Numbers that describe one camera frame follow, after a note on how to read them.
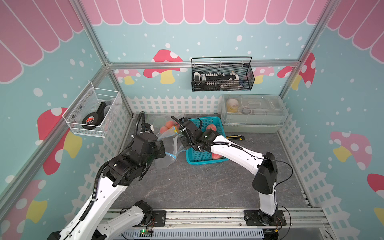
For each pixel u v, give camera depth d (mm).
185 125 588
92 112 713
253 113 997
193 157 956
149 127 579
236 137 1057
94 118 683
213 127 1036
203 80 874
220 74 898
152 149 475
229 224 742
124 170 406
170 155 678
